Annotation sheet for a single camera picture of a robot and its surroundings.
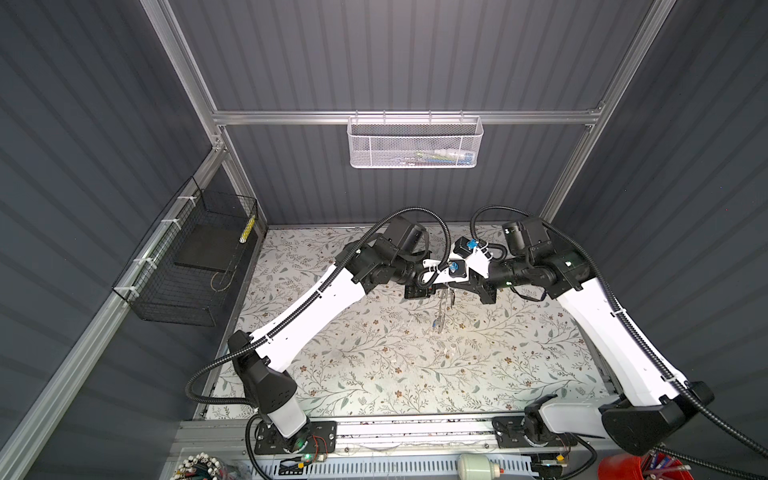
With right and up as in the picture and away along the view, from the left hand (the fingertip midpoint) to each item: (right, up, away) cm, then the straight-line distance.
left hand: (444, 276), depth 68 cm
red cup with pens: (+41, -38, -8) cm, 57 cm away
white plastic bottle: (+6, -40, -5) cm, 41 cm away
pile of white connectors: (-51, -35, -12) cm, 63 cm away
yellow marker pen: (-52, +12, +13) cm, 55 cm away
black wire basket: (-63, 0, +3) cm, 63 cm away
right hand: (+3, -1, 0) cm, 3 cm away
